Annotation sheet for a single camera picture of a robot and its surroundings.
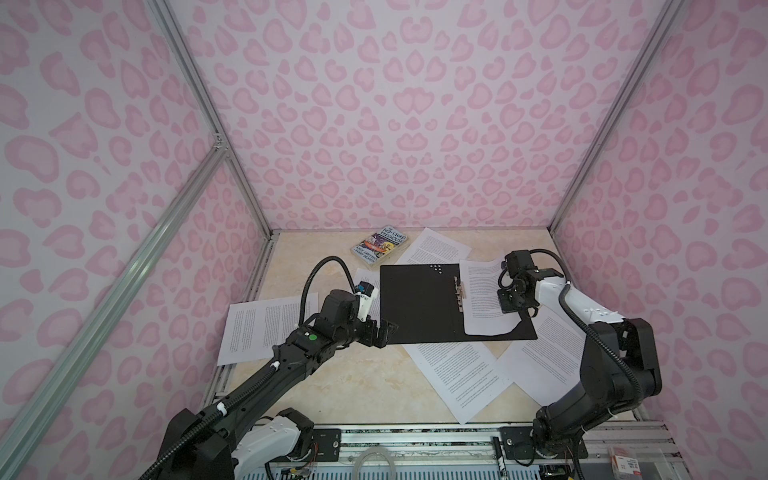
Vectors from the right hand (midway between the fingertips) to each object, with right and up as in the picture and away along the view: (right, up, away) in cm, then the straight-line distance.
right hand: (513, 300), depth 91 cm
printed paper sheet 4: (-22, +17, +24) cm, 36 cm away
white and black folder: (-26, -2, +10) cm, 28 cm away
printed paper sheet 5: (-16, -20, -7) cm, 26 cm away
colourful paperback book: (-41, +18, +23) cm, 51 cm away
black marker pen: (-11, -34, -20) cm, 41 cm away
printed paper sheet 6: (+8, -18, -5) cm, 21 cm away
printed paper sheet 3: (-44, +7, +16) cm, 48 cm away
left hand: (-39, -3, -12) cm, 40 cm away
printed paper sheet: (-81, -10, +4) cm, 82 cm away
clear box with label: (+17, -35, -23) cm, 45 cm away
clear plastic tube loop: (-39, -35, -16) cm, 55 cm away
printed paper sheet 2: (-8, -5, +5) cm, 10 cm away
